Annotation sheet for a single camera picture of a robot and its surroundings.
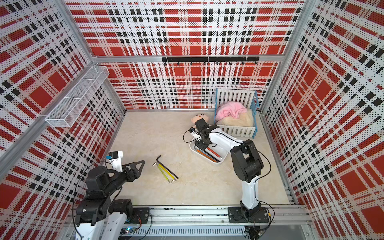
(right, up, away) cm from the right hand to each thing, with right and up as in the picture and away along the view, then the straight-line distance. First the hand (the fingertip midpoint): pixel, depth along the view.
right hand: (206, 141), depth 94 cm
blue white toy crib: (+32, +30, +14) cm, 46 cm away
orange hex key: (-1, -8, 0) cm, 8 cm away
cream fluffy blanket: (+29, +14, +10) cm, 34 cm away
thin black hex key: (-25, -16, -4) cm, 30 cm away
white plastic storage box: (+7, -5, +3) cm, 10 cm away
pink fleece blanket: (+17, +22, +4) cm, 28 cm away
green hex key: (-26, -19, -6) cm, 33 cm away
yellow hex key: (-26, -17, -5) cm, 31 cm away
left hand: (-31, -7, -23) cm, 40 cm away
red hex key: (+5, -7, -3) cm, 9 cm away
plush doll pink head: (-5, +17, +11) cm, 20 cm away
